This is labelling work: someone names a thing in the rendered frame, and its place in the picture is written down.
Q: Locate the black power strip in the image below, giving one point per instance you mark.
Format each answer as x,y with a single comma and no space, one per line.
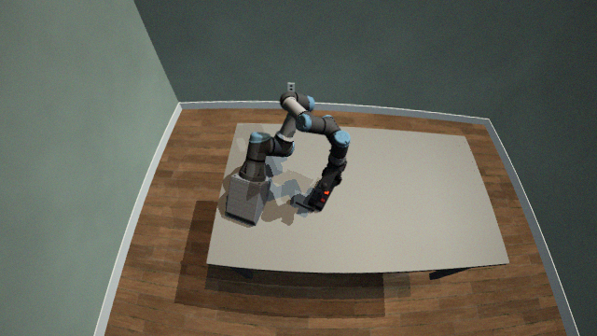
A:
317,199

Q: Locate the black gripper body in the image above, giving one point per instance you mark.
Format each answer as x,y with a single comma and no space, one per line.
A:
342,167

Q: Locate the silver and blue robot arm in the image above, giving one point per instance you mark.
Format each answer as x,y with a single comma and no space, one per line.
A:
282,144

